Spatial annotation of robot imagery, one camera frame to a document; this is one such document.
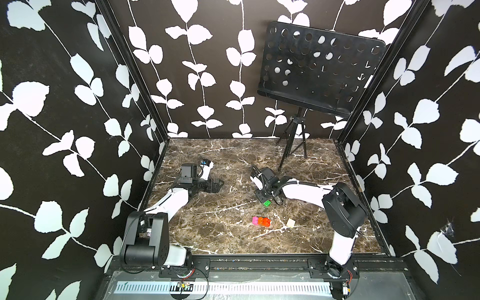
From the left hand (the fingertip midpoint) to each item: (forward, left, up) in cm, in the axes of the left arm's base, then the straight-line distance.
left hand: (217, 178), depth 90 cm
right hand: (-5, -20, -7) cm, 22 cm away
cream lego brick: (-21, -35, -9) cm, 41 cm away
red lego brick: (-20, -23, -7) cm, 31 cm away
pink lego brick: (-19, -18, -7) cm, 27 cm away
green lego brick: (-11, -25, -8) cm, 28 cm away
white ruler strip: (-43, +10, -12) cm, 45 cm away
